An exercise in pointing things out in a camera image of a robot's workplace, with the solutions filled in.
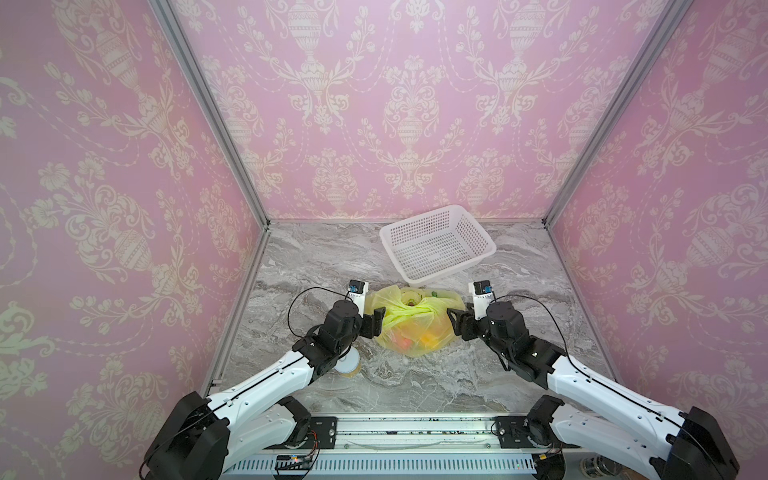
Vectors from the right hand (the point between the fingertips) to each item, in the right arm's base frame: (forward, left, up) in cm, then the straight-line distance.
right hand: (458, 307), depth 80 cm
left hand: (+1, +22, -2) cm, 22 cm away
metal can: (-35, -25, -7) cm, 44 cm away
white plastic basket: (+35, 0, -13) cm, 37 cm away
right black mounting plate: (-28, -11, -13) cm, 33 cm away
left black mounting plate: (-26, +37, -15) cm, 47 cm away
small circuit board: (-31, +44, -17) cm, 57 cm away
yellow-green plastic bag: (-3, +11, -1) cm, 12 cm away
